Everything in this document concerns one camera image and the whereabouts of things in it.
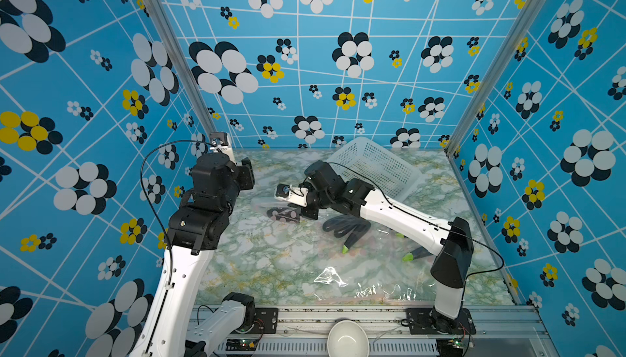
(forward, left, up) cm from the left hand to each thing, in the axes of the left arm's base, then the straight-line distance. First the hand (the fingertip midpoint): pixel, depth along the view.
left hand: (240, 157), depth 63 cm
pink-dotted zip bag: (+2, -7, -35) cm, 35 cm away
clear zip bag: (-15, -18, -40) cm, 47 cm away
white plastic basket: (+35, -41, -39) cm, 67 cm away
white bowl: (-36, -29, -40) cm, 61 cm away
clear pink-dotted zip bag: (-16, -50, -39) cm, 66 cm away
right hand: (-2, -13, -17) cm, 22 cm away
